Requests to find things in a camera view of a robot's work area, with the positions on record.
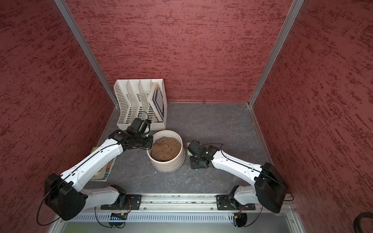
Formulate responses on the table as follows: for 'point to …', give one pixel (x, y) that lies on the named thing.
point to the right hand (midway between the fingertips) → (195, 166)
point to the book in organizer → (158, 99)
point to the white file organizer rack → (132, 97)
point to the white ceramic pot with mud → (167, 153)
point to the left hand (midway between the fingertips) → (149, 144)
